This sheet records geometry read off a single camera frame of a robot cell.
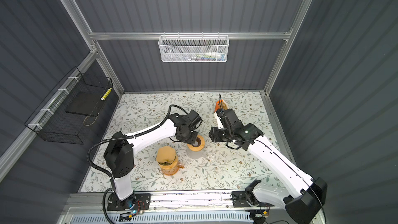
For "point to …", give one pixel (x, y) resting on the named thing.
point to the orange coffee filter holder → (221, 104)
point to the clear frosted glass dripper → (194, 155)
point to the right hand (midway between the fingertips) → (213, 135)
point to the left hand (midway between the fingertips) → (193, 140)
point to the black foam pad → (86, 103)
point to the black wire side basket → (67, 114)
